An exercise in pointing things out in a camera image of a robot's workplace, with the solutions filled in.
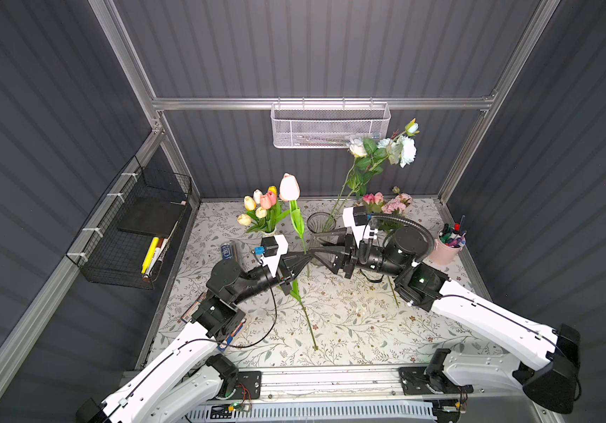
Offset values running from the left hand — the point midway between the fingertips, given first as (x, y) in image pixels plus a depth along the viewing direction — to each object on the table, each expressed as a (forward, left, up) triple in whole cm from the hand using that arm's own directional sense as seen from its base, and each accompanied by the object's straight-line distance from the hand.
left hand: (314, 259), depth 58 cm
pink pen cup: (+23, -48, -24) cm, 59 cm away
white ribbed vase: (+22, +16, -19) cm, 34 cm away
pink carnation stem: (+39, -35, -33) cm, 62 cm away
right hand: (+1, -1, +4) cm, 4 cm away
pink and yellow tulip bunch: (+20, +14, -6) cm, 26 cm away
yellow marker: (+9, +44, -10) cm, 47 cm away
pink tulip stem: (+9, +6, -36) cm, 38 cm away
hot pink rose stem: (+46, -24, -27) cm, 58 cm away
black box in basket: (+21, +48, -9) cm, 53 cm away
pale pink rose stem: (+46, -28, -28) cm, 61 cm away
